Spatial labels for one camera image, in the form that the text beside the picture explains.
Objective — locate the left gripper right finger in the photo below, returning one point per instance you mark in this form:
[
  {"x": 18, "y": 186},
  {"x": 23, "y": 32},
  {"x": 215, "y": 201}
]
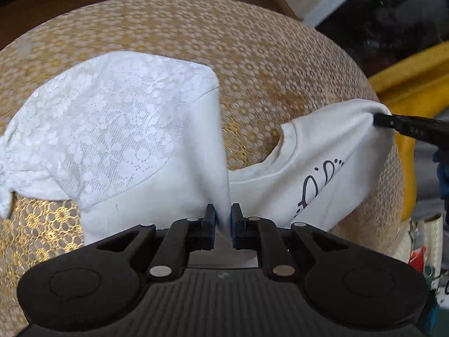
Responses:
[{"x": 282, "y": 253}]

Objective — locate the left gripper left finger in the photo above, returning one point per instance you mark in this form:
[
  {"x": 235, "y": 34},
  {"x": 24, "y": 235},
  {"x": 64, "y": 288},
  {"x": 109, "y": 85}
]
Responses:
[{"x": 163, "y": 254}]

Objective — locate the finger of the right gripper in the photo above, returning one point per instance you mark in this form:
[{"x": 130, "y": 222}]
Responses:
[{"x": 431, "y": 131}]

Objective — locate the white printed t-shirt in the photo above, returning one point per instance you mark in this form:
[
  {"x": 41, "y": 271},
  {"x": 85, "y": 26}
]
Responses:
[{"x": 134, "y": 139}]

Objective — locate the yellow chair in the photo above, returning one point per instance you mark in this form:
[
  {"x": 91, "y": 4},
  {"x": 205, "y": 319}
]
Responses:
[{"x": 416, "y": 86}]

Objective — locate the gold floral lace tablecloth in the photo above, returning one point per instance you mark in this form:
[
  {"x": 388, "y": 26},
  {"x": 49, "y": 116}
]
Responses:
[{"x": 271, "y": 69}]

